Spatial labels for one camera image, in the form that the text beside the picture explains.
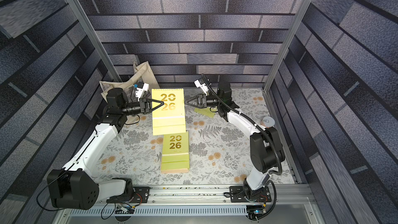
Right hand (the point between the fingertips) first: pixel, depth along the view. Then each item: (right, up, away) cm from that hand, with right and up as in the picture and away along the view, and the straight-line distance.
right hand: (184, 103), depth 73 cm
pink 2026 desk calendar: (-6, -37, +9) cm, 38 cm away
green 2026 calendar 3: (+12, -6, +32) cm, 35 cm away
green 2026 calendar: (-7, -7, -3) cm, 10 cm away
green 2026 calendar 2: (-6, -29, +11) cm, 31 cm away
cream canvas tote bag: (-29, +19, +22) cm, 41 cm away
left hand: (-10, -1, -4) cm, 11 cm away
